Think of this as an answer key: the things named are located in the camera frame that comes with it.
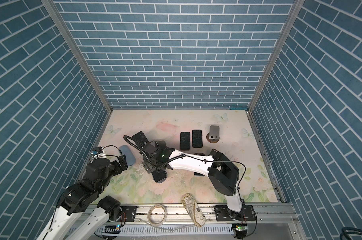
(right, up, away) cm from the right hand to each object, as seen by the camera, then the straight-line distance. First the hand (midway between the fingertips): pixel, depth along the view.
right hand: (150, 159), depth 82 cm
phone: (-7, +12, +6) cm, 15 cm away
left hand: (-12, +3, -10) cm, 16 cm away
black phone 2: (+28, +9, +26) cm, 39 cm away
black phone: (+19, +8, +20) cm, 29 cm away
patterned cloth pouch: (+24, -22, -10) cm, 34 cm away
